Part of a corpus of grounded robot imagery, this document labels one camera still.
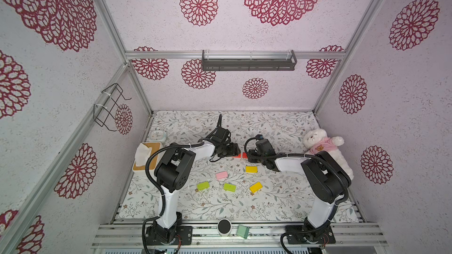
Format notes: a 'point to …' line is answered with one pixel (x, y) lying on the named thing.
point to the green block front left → (203, 186)
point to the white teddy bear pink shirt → (316, 140)
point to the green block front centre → (229, 187)
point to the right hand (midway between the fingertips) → (248, 152)
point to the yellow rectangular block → (252, 169)
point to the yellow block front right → (256, 187)
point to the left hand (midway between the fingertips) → (235, 152)
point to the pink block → (222, 174)
